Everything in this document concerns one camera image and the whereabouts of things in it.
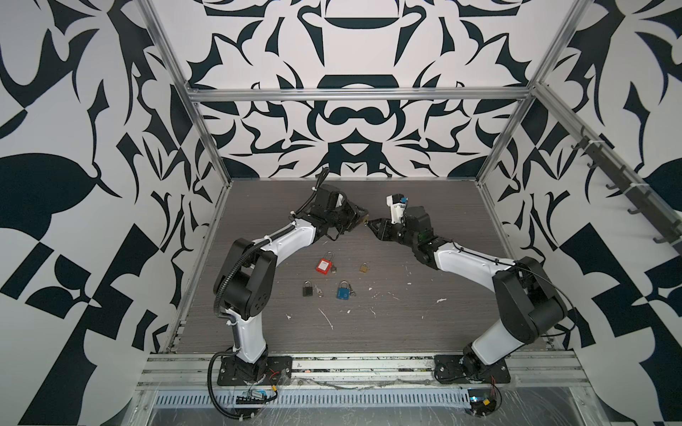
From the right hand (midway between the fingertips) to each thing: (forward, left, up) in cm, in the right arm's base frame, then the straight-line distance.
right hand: (369, 221), depth 87 cm
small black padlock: (-16, +21, -16) cm, 30 cm away
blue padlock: (-16, +9, -16) cm, 25 cm away
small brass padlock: (+1, +1, 0) cm, 2 cm away
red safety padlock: (-8, +16, -15) cm, 23 cm away
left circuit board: (-45, +32, -17) cm, 58 cm away
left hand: (+4, -1, +2) cm, 4 cm away
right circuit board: (-46, -27, -18) cm, 57 cm away
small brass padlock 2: (-8, +2, -16) cm, 18 cm away
